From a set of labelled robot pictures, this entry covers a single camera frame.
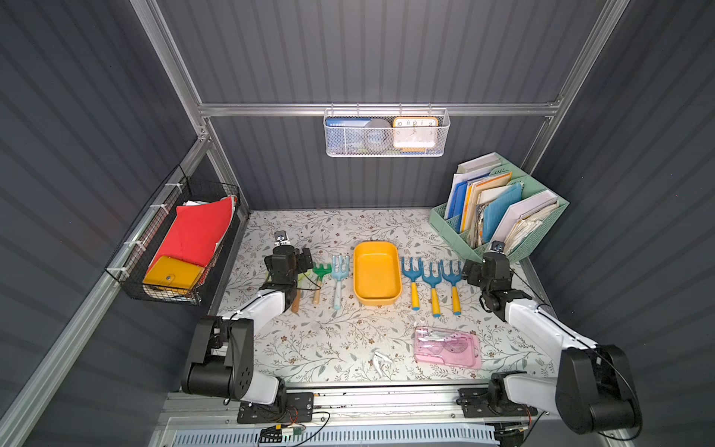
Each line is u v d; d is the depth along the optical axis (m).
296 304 0.94
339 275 1.01
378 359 0.80
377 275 0.99
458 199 1.01
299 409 0.74
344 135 0.84
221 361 0.43
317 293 0.95
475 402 0.74
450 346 0.84
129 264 0.61
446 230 1.05
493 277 0.67
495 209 0.91
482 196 0.92
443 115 0.89
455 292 0.96
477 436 0.71
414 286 0.96
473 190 0.96
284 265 0.69
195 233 0.72
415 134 0.87
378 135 0.90
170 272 0.65
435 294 0.94
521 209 0.86
